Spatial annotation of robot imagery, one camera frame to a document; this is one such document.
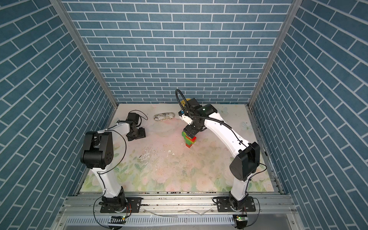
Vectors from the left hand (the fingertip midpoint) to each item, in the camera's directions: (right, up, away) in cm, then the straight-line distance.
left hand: (143, 135), depth 100 cm
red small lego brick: (+33, -7, -4) cm, 34 cm away
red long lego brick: (+36, -1, -14) cm, 38 cm away
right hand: (+36, +6, -19) cm, 41 cm away
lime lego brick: (+30, +2, -14) cm, 33 cm away
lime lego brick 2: (+33, -2, -12) cm, 35 cm away
